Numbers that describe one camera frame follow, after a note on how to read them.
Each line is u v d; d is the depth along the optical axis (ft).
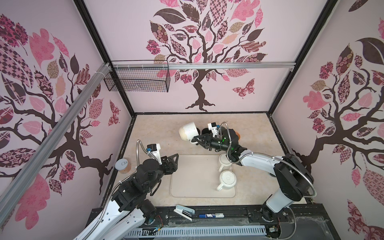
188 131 2.48
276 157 1.65
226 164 2.74
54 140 1.74
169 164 1.93
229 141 2.07
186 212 2.43
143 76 3.11
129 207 1.47
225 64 3.05
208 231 2.30
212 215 2.38
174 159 2.01
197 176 2.87
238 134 3.47
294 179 1.48
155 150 1.95
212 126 2.50
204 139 2.37
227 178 2.55
